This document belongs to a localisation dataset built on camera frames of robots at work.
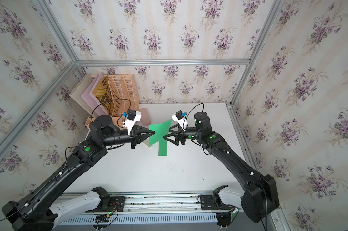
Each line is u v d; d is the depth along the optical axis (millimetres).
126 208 723
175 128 702
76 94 860
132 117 510
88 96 862
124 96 1166
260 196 388
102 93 964
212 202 729
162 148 928
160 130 595
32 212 370
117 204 724
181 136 616
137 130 540
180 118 618
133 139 513
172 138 630
